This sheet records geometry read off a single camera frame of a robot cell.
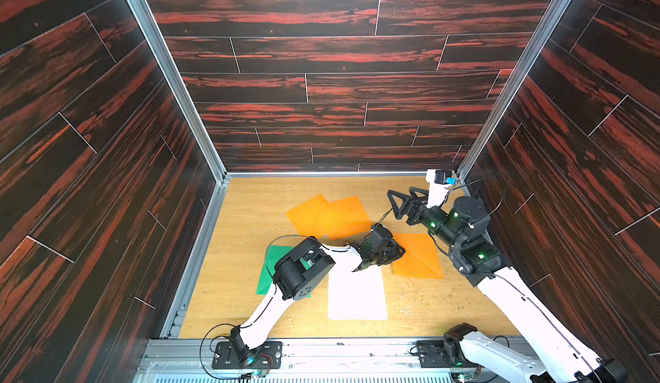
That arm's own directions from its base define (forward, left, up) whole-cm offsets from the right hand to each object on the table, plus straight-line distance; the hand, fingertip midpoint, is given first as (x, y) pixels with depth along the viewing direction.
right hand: (406, 188), depth 69 cm
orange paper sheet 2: (+15, +17, -35) cm, 42 cm away
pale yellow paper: (-18, +12, -35) cm, 41 cm away
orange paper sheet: (+16, +30, -36) cm, 50 cm away
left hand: (-3, -8, -33) cm, 34 cm away
